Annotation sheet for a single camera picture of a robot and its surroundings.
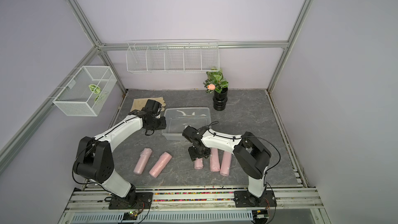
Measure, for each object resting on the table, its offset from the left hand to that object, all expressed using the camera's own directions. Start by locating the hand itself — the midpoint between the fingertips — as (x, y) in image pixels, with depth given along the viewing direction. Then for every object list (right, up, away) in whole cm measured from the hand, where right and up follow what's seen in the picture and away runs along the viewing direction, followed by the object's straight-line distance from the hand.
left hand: (163, 126), depth 90 cm
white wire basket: (-40, +19, -7) cm, 44 cm away
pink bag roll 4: (+35, -21, -9) cm, 42 cm away
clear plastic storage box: (+6, +3, +15) cm, 16 cm away
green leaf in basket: (-33, +21, -10) cm, 40 cm away
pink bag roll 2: (+1, -20, -9) cm, 22 cm away
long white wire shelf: (+3, +45, +12) cm, 46 cm away
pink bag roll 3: (+30, -17, -7) cm, 35 cm away
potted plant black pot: (+31, +25, +1) cm, 40 cm away
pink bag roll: (-9, -15, -5) cm, 19 cm away
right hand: (+20, -16, -4) cm, 26 cm away
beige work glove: (-24, +13, +23) cm, 36 cm away
